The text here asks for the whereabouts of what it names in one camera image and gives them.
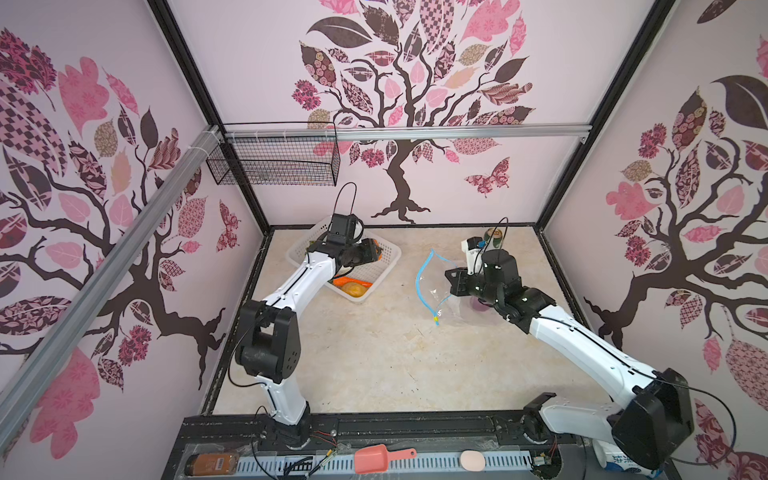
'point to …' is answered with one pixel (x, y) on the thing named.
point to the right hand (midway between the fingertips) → (446, 269)
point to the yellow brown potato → (354, 289)
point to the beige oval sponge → (472, 460)
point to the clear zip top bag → (434, 289)
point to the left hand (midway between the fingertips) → (375, 254)
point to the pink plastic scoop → (375, 460)
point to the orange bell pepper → (378, 249)
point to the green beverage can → (496, 238)
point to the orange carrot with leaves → (340, 281)
